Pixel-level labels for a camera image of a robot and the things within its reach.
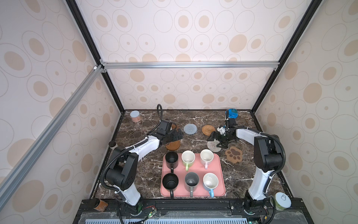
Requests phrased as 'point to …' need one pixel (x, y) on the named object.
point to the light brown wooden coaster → (173, 145)
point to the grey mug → (191, 182)
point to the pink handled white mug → (206, 156)
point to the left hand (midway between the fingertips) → (183, 134)
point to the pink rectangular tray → (216, 166)
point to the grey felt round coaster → (190, 129)
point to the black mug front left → (170, 182)
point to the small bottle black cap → (112, 143)
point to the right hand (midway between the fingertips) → (217, 142)
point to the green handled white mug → (188, 157)
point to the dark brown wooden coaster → (173, 127)
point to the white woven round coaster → (212, 146)
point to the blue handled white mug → (210, 182)
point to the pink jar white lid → (135, 115)
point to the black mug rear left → (171, 158)
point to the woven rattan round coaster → (207, 129)
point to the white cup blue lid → (233, 113)
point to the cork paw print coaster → (233, 155)
